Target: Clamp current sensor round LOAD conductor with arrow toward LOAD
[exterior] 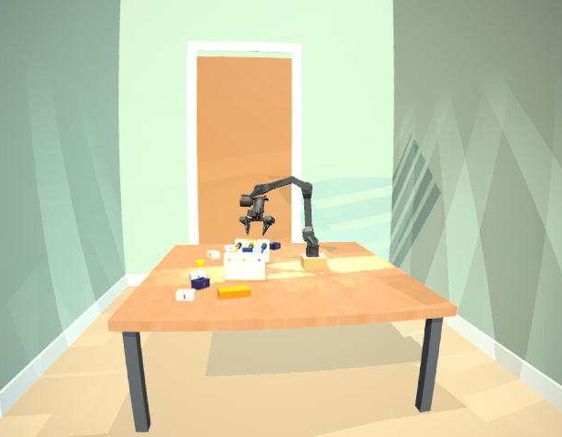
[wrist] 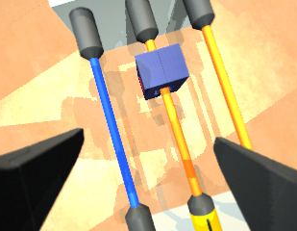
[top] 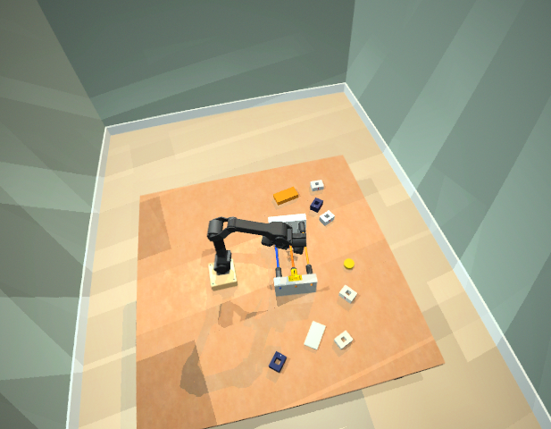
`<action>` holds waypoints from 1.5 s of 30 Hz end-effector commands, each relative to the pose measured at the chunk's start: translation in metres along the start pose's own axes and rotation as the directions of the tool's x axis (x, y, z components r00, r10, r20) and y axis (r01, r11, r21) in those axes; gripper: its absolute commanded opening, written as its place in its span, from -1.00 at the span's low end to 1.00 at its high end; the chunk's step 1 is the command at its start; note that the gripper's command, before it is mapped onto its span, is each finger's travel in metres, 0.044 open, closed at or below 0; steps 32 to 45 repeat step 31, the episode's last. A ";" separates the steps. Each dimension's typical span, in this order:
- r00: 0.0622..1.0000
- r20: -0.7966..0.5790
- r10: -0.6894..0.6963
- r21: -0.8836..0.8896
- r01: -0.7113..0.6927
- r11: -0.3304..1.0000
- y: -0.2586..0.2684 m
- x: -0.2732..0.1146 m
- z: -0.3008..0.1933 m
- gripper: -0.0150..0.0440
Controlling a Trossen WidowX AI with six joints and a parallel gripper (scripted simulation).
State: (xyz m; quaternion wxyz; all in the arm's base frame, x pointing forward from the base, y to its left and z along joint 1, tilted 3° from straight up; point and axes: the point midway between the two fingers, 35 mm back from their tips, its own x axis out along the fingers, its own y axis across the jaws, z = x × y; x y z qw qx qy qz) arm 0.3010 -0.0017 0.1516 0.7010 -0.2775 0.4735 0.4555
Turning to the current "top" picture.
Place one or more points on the white block with red arrow mark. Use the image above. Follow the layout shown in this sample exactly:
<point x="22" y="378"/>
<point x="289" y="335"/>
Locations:
<point x="317" y="185"/>

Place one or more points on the white flat rectangular panel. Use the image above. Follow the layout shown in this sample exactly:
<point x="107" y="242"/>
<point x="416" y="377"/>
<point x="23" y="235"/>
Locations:
<point x="314" y="335"/>

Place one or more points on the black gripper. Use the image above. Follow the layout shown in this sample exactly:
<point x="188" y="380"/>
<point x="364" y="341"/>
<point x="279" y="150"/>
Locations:
<point x="266" y="242"/>

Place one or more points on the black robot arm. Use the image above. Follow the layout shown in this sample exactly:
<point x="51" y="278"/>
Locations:
<point x="279" y="234"/>

